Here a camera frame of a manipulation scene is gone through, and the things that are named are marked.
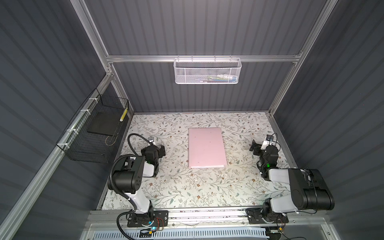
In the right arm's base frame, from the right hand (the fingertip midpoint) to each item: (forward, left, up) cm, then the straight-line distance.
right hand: (263, 142), depth 90 cm
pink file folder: (+2, +35, -9) cm, 36 cm away
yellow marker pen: (+7, +81, +20) cm, 84 cm away
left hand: (+1, +70, -5) cm, 70 cm away
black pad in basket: (0, +88, +20) cm, 91 cm away
